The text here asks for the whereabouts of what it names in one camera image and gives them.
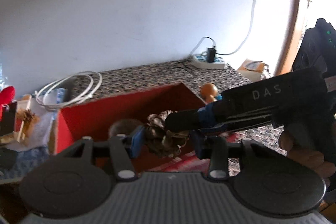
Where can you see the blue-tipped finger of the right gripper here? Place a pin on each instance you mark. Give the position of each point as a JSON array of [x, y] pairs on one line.
[[204, 117]]

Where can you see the red plush cushion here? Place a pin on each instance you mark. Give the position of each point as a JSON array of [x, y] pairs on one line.
[[6, 97]]

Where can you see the orange cardboard package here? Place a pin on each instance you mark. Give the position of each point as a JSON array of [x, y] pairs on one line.
[[254, 70]]

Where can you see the floral patterned cushion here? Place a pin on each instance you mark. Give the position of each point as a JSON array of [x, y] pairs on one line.
[[150, 76]]

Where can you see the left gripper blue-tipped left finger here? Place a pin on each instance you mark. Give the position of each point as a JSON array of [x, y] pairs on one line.
[[133, 142]]

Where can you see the red cardboard box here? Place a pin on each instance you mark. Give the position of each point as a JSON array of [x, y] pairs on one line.
[[94, 118]]

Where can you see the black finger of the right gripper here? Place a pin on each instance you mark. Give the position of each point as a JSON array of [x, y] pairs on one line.
[[214, 131]]

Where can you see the black plug adapter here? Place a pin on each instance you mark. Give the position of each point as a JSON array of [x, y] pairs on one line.
[[211, 53]]

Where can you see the brown tape roll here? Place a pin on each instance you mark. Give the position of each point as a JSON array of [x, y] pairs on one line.
[[123, 127]]

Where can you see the person's right hand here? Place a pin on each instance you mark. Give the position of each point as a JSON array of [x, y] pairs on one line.
[[314, 160]]

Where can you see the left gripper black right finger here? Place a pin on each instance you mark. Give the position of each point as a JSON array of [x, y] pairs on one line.
[[206, 145]]

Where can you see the white power strip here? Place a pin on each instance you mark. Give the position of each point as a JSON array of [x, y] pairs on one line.
[[200, 62]]

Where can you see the white printed paper sheet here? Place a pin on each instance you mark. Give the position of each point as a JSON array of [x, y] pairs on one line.
[[41, 133]]

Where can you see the blue white patterned packet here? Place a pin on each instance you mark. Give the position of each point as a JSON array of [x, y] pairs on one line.
[[56, 96]]

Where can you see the black smartphone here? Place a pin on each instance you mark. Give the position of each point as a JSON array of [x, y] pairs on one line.
[[8, 119]]

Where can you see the orange wooden figurine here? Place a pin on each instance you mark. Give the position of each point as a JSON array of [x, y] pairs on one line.
[[209, 92]]

